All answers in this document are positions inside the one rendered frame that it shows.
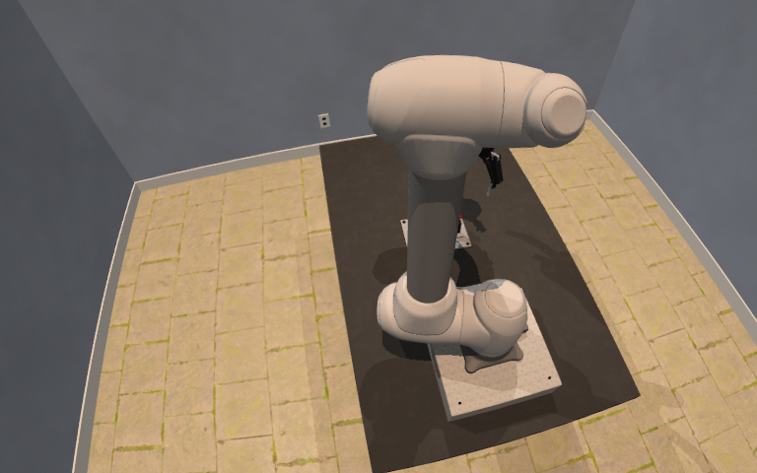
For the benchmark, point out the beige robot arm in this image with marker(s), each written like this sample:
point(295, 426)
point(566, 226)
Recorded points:
point(440, 111)

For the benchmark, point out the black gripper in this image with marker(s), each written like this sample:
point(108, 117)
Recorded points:
point(494, 168)

